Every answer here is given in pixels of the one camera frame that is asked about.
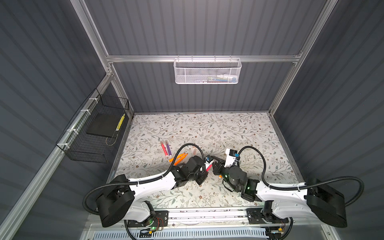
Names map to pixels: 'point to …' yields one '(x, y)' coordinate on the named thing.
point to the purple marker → (168, 148)
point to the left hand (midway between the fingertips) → (206, 169)
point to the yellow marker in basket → (120, 122)
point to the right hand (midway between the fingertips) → (211, 160)
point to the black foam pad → (105, 124)
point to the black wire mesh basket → (80, 146)
